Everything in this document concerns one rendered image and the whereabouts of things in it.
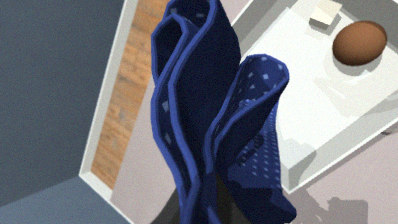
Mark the brown ball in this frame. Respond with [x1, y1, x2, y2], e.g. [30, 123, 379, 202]
[332, 20, 387, 66]

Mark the white square tray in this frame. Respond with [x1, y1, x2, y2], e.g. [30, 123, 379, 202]
[231, 0, 398, 194]

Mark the blue patterned necktie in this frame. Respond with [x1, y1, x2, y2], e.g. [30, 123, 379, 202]
[151, 0, 297, 224]

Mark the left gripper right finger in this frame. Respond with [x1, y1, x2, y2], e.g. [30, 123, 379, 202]
[216, 173, 253, 224]

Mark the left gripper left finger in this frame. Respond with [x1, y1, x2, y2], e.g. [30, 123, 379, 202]
[150, 189, 180, 224]

